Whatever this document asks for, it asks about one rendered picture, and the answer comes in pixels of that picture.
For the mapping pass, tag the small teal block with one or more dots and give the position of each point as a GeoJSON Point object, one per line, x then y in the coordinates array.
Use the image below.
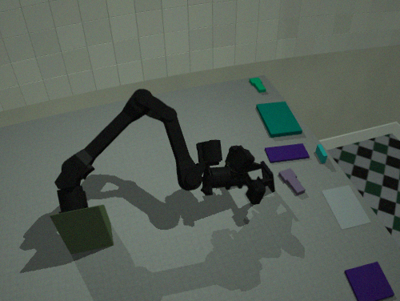
{"type": "Point", "coordinates": [321, 153]}

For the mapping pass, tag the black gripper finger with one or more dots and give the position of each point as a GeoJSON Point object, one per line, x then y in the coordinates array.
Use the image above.
{"type": "Point", "coordinates": [254, 166]}
{"type": "Point", "coordinates": [265, 182]}

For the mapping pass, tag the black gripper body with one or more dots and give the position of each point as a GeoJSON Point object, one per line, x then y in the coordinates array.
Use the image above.
{"type": "Point", "coordinates": [256, 189]}

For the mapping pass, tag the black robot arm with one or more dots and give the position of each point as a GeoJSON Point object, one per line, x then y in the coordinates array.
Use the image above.
{"type": "Point", "coordinates": [78, 166]}

